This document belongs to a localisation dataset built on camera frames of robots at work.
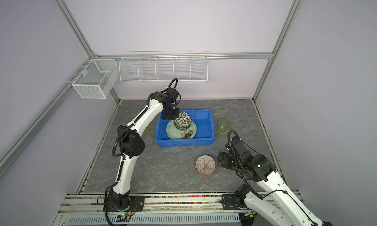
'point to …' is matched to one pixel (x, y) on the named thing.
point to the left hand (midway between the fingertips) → (177, 119)
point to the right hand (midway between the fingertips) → (225, 160)
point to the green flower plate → (175, 133)
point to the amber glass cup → (147, 129)
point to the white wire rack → (168, 66)
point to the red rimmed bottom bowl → (205, 165)
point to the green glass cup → (222, 125)
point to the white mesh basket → (97, 80)
